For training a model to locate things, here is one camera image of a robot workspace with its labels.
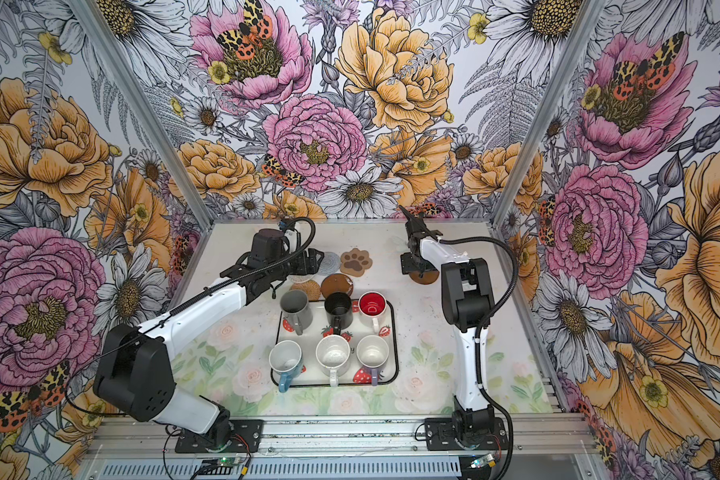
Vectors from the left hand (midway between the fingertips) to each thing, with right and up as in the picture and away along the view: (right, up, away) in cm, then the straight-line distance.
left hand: (311, 262), depth 87 cm
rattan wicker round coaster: (-3, -9, +15) cm, 18 cm away
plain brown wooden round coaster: (+37, -6, +19) cm, 42 cm away
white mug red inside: (+18, -13, +7) cm, 23 cm away
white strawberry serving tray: (+13, -31, -2) cm, 34 cm away
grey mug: (-6, -14, +5) cm, 16 cm away
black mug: (+7, -15, +5) cm, 18 cm away
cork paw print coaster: (+11, -1, +22) cm, 25 cm away
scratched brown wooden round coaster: (+5, -8, +16) cm, 18 cm away
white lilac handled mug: (+18, -26, 0) cm, 31 cm away
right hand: (+34, -5, +18) cm, 39 cm away
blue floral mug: (-6, -27, -3) cm, 28 cm away
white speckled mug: (+6, -26, 0) cm, 26 cm away
